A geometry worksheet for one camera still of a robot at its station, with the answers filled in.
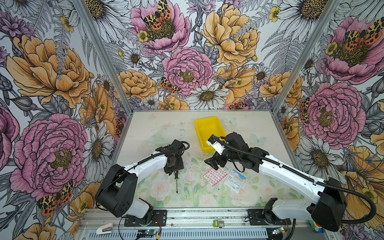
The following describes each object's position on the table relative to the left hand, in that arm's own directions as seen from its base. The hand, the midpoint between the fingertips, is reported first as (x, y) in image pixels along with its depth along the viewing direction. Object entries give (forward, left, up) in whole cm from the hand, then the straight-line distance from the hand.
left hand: (176, 171), depth 87 cm
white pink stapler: (-27, +30, -1) cm, 41 cm away
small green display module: (-26, -21, +1) cm, 33 cm away
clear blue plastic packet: (-5, -33, -2) cm, 34 cm away
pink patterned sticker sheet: (-3, -22, -2) cm, 22 cm away
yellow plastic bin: (+32, -18, -1) cm, 36 cm away
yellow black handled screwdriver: (-3, 0, -2) cm, 4 cm away
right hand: (+1, -20, +14) cm, 24 cm away
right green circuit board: (-29, -50, -3) cm, 58 cm away
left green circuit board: (-28, +12, -3) cm, 31 cm away
